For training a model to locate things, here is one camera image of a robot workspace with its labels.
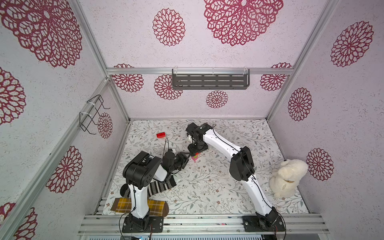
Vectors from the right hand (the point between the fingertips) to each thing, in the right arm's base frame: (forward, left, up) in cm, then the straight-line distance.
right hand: (193, 151), depth 94 cm
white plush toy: (-20, -46, +8) cm, 51 cm away
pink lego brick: (-3, 0, -5) cm, 6 cm away
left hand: (-2, +1, -3) cm, 4 cm away
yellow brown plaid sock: (-33, +18, -5) cm, 37 cm away
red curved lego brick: (+17, +25, -5) cm, 30 cm away
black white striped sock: (-22, +23, -5) cm, 32 cm away
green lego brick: (-3, -2, -2) cm, 4 cm away
